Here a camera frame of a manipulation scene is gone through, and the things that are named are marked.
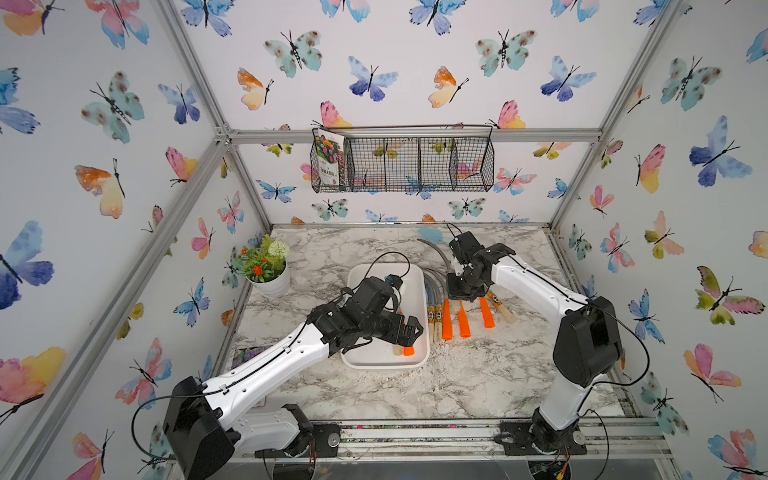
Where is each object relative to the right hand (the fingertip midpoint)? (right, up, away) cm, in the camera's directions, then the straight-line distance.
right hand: (454, 292), depth 88 cm
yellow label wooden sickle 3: (+18, -8, +6) cm, 20 cm away
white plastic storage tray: (-11, -4, +8) cm, 14 cm away
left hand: (-13, -6, -13) cm, 20 cm away
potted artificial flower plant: (-56, +8, +3) cm, 56 cm away
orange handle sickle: (-13, -17, +1) cm, 22 cm away
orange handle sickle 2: (+5, -10, +7) cm, 13 cm away
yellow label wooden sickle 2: (-4, -10, +6) cm, 12 cm away
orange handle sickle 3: (+12, -9, +8) cm, 18 cm away
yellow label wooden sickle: (-6, -6, +9) cm, 12 cm away
